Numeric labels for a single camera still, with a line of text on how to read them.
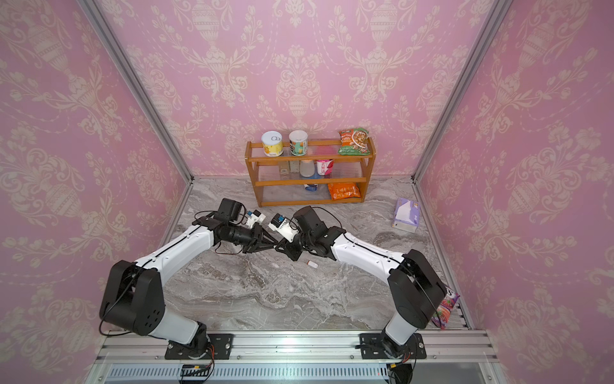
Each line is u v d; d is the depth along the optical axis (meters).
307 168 1.00
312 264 0.92
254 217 0.81
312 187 1.11
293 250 0.73
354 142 0.87
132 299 0.43
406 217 1.00
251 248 0.75
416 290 0.44
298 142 0.85
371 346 0.73
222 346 0.75
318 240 0.63
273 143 0.85
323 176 1.01
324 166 0.97
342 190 1.10
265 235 0.79
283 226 0.72
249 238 0.74
